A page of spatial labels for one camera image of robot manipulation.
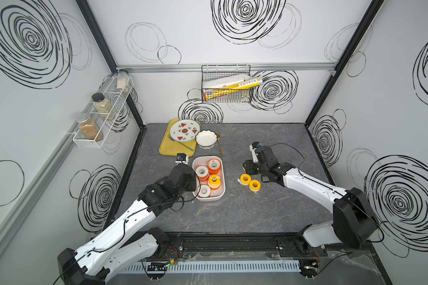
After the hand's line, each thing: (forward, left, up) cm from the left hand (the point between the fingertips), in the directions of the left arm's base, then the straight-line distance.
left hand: (191, 175), depth 75 cm
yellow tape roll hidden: (+3, -30, -18) cm, 35 cm away
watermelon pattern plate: (+42, +11, -17) cm, 47 cm away
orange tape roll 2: (+1, -5, -18) cm, 18 cm away
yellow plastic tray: (+29, +19, -19) cm, 40 cm away
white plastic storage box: (0, -11, -18) cm, 21 cm away
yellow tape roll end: (+5, -10, -15) cm, 18 cm away
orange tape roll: (+13, -9, -14) cm, 21 cm away
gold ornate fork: (+25, -13, -18) cm, 34 cm away
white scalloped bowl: (+34, -4, -17) cm, 38 cm away
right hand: (+11, -26, -7) cm, 29 cm away
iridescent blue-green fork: (+31, +11, -18) cm, 38 cm away
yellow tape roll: (+7, -25, -16) cm, 31 cm away
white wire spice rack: (+39, +44, +8) cm, 59 cm away
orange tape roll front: (+9, -3, -14) cm, 17 cm away
